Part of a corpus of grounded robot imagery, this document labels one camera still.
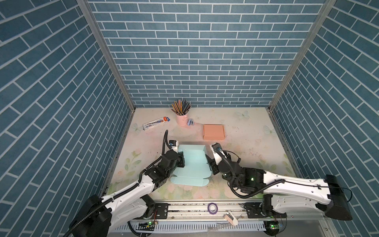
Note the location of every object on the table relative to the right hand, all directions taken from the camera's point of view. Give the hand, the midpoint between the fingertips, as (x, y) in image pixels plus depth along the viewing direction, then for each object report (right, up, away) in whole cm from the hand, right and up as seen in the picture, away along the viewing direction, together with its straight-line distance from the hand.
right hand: (208, 152), depth 72 cm
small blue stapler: (-10, +15, +37) cm, 41 cm away
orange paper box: (+6, +8, +29) cm, 31 cm away
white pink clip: (+11, -32, -2) cm, 33 cm away
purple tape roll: (+3, -30, +3) cm, 30 cm away
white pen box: (-36, +14, +37) cm, 54 cm away
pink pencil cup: (-17, +16, +33) cm, 40 cm away
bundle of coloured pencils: (-17, +25, +33) cm, 45 cm away
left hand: (-13, -3, +12) cm, 18 cm away
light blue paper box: (-6, -12, +7) cm, 15 cm away
